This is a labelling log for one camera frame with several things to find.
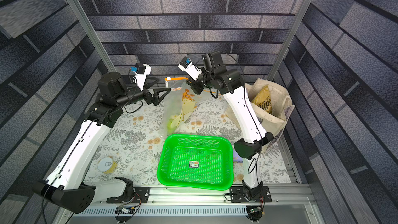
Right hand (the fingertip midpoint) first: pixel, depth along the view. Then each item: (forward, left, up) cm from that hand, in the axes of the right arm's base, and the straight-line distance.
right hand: (188, 78), depth 69 cm
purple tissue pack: (-23, -25, -35) cm, 49 cm away
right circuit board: (-47, -32, -43) cm, 71 cm away
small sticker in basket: (-26, -2, -40) cm, 47 cm away
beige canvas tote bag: (-15, -38, -13) cm, 43 cm away
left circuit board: (-47, +31, -40) cm, 69 cm away
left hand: (-7, +9, +4) cm, 13 cm away
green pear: (-9, +13, -31) cm, 35 cm away
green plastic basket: (-24, -1, -40) cm, 47 cm away
